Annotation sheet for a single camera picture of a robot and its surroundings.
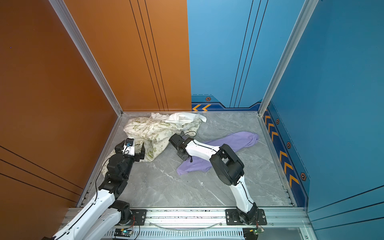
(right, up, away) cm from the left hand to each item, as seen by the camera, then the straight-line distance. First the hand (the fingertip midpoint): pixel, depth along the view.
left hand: (133, 141), depth 79 cm
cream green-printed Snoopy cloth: (+8, +2, +11) cm, 14 cm away
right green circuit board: (+62, -41, -9) cm, 75 cm away
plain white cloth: (+23, +13, +24) cm, 36 cm away
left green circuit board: (-2, -43, -8) cm, 44 cm away
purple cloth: (+32, -15, +10) cm, 37 cm away
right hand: (+27, -9, +17) cm, 33 cm away
